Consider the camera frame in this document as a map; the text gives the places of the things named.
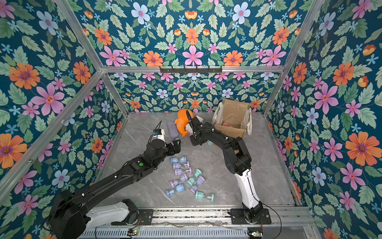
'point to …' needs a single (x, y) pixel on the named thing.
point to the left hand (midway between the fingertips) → (176, 141)
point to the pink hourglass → (225, 124)
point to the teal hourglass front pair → (199, 195)
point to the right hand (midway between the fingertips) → (200, 138)
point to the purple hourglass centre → (173, 183)
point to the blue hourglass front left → (179, 188)
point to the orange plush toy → (182, 120)
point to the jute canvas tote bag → (233, 118)
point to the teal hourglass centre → (198, 173)
